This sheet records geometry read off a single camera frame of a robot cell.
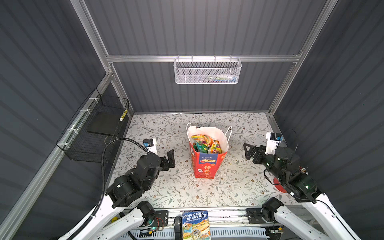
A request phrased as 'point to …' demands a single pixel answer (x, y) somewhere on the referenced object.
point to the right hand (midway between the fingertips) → (253, 146)
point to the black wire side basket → (100, 123)
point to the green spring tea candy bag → (200, 147)
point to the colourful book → (195, 225)
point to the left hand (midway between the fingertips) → (165, 152)
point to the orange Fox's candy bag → (205, 138)
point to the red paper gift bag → (207, 165)
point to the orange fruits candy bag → (215, 147)
